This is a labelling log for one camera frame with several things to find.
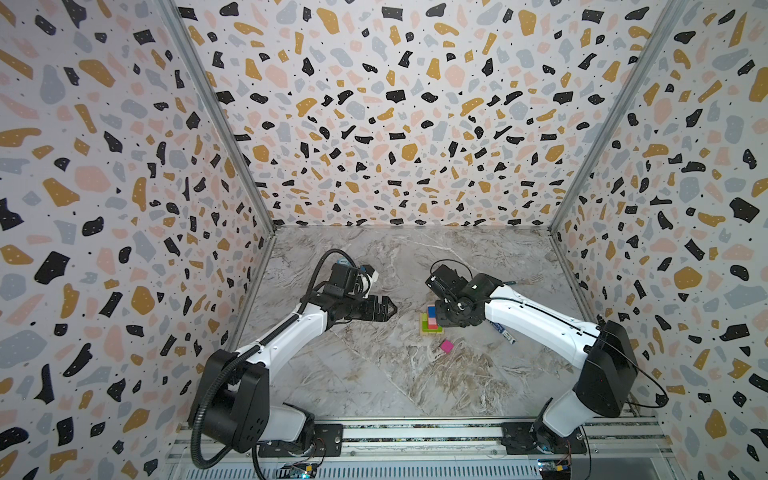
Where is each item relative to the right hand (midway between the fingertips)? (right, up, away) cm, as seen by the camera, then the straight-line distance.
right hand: (439, 314), depth 82 cm
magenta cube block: (+3, -11, +8) cm, 15 cm away
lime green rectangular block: (-3, -6, +12) cm, 14 cm away
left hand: (-15, +2, +2) cm, 16 cm away
